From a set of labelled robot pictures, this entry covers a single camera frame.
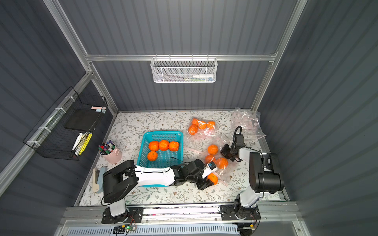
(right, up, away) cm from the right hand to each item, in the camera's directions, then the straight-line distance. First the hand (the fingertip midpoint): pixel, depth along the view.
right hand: (223, 152), depth 96 cm
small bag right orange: (-7, +18, +9) cm, 21 cm away
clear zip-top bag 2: (-10, +12, +9) cm, 18 cm away
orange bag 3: (-10, -10, -18) cm, 23 cm away
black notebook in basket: (-79, +20, -19) cm, 84 cm away
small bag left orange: (-20, +15, +6) cm, 26 cm away
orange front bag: (-33, +4, -3) cm, 33 cm away
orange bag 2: (-3, -5, -10) cm, 11 cm away
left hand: (-10, -12, -17) cm, 23 cm away
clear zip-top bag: (-11, +2, +3) cm, 11 cm away
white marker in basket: (-76, +11, -25) cm, 81 cm away
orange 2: (-39, +5, -3) cm, 39 cm away
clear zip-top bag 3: (+23, +21, +15) cm, 34 cm away
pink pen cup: (-70, +3, -12) cm, 71 cm away
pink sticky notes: (-76, +28, -11) cm, 82 cm away
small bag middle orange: (-14, +18, +9) cm, 24 cm away
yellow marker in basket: (-72, +9, -27) cm, 77 cm away
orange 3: (-8, +2, -5) cm, 10 cm away
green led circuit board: (-56, -34, -24) cm, 70 cm away
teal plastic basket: (-38, -4, -2) cm, 38 cm away
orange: (-46, +4, -2) cm, 46 cm away
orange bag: (-45, -1, -7) cm, 46 cm away
